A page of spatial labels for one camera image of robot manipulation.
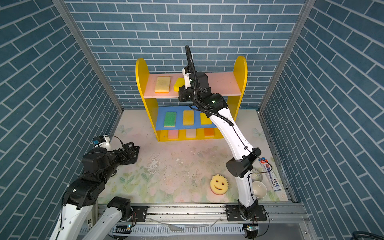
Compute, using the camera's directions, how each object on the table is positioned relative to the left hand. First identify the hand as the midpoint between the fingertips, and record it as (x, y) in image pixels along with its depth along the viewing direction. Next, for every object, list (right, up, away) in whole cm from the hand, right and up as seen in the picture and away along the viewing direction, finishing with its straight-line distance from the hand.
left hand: (128, 145), depth 69 cm
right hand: (+23, +28, +1) cm, 36 cm away
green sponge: (+14, +13, +26) cm, 33 cm away
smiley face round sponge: (+44, -23, +12) cm, 51 cm away
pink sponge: (+15, +3, +32) cm, 36 cm away
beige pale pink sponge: (+28, +4, +31) cm, 42 cm away
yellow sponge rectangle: (+26, +14, +27) cm, 40 cm away
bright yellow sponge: (+37, +12, +25) cm, 46 cm away
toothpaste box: (+74, -16, +20) cm, 78 cm away
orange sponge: (+40, +4, +36) cm, 54 cm away
